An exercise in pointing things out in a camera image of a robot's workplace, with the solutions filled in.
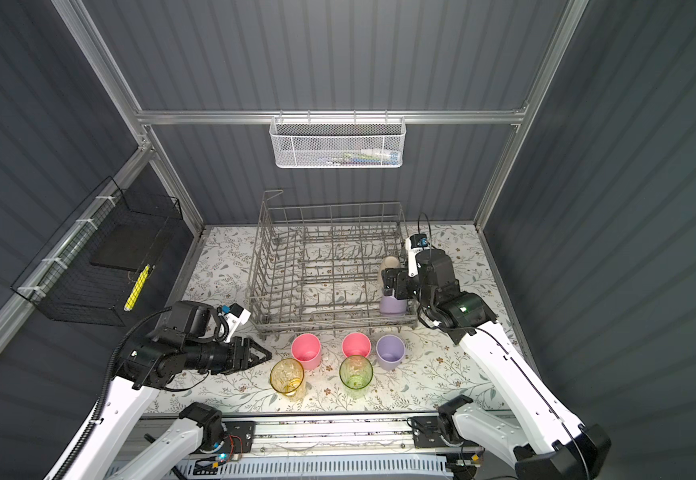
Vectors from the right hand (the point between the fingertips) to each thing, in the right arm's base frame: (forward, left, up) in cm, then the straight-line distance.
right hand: (402, 273), depth 74 cm
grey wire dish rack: (+21, +27, -25) cm, 42 cm away
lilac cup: (-1, +2, -14) cm, 15 cm away
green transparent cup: (-17, +12, -23) cm, 32 cm away
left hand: (-19, +33, -6) cm, 38 cm away
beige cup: (+13, +1, -12) cm, 18 cm away
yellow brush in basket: (-6, +63, +3) cm, 64 cm away
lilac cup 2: (-11, +2, -24) cm, 26 cm away
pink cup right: (-9, +12, -23) cm, 27 cm away
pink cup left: (-10, +27, -23) cm, 36 cm away
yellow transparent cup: (-18, +31, -24) cm, 43 cm away
